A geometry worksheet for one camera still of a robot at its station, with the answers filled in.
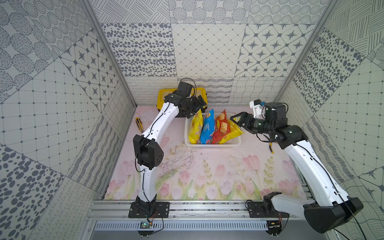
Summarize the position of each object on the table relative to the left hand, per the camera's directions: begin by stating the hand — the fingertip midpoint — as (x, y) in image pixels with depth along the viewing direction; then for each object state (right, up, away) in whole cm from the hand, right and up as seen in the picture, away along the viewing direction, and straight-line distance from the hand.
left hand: (202, 104), depth 84 cm
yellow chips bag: (+21, -16, +4) cm, 26 cm away
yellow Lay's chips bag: (-4, -14, -3) cm, 15 cm away
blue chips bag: (+4, -14, -1) cm, 14 cm away
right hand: (+16, -10, -14) cm, 23 cm away
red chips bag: (+12, -14, +2) cm, 18 cm away
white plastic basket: (+21, -22, +5) cm, 31 cm away
